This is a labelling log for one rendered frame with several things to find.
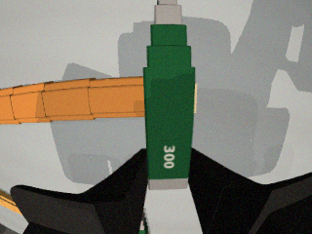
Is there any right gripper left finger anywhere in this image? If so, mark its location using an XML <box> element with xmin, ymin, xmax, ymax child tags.
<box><xmin>10</xmin><ymin>148</ymin><xmax>148</xmax><ymax>234</ymax></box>

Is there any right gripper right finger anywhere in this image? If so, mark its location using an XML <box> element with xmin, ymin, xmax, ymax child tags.
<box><xmin>188</xmin><ymin>148</ymin><xmax>312</xmax><ymax>234</ymax></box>

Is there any orange hammer with dark green head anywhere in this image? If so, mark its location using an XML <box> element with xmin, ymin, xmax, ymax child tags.
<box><xmin>0</xmin><ymin>0</ymin><xmax>197</xmax><ymax>190</ymax></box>

